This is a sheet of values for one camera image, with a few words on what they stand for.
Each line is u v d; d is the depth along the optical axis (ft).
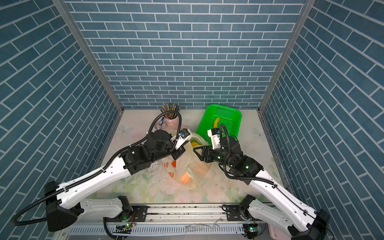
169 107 3.36
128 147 1.73
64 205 1.28
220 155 1.90
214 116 3.79
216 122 3.57
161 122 3.55
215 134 2.03
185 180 2.60
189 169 2.64
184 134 1.85
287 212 1.41
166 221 2.40
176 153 1.99
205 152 1.96
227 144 1.59
